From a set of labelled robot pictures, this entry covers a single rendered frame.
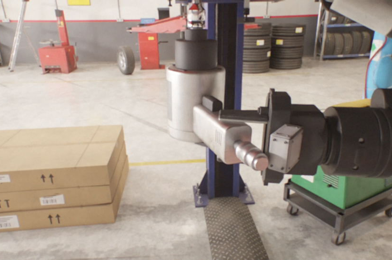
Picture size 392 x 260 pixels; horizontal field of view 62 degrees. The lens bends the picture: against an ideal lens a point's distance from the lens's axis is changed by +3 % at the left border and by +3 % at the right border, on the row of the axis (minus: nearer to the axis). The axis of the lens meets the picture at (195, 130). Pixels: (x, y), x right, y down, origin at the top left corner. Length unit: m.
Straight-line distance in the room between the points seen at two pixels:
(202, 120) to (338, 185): 1.71
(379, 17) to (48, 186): 2.06
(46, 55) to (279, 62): 5.67
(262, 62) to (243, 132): 7.34
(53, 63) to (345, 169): 8.49
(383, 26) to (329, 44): 8.68
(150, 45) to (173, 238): 6.73
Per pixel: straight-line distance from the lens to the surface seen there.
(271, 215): 2.46
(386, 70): 3.28
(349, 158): 0.41
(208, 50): 0.48
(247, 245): 2.12
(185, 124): 0.49
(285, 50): 8.23
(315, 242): 2.29
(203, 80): 0.47
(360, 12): 1.01
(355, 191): 2.17
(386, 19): 1.01
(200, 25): 0.49
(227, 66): 2.37
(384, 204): 2.57
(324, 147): 0.41
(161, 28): 4.47
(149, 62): 8.51
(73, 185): 2.33
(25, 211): 2.52
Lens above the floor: 1.39
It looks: 20 degrees down
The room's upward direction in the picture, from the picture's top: 1 degrees counter-clockwise
